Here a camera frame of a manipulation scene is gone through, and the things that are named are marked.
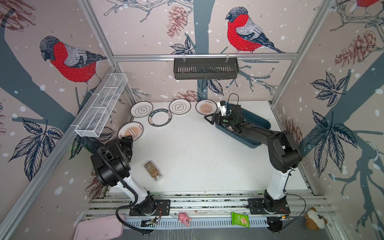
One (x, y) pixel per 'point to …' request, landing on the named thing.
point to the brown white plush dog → (313, 221)
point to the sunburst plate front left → (134, 129)
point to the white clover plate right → (179, 106)
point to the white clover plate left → (141, 109)
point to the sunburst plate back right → (206, 107)
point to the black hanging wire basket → (205, 68)
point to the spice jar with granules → (153, 170)
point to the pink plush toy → (183, 218)
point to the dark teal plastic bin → (250, 117)
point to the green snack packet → (240, 219)
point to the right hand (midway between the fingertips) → (208, 119)
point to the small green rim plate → (159, 117)
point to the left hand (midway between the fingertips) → (130, 137)
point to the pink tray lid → (102, 227)
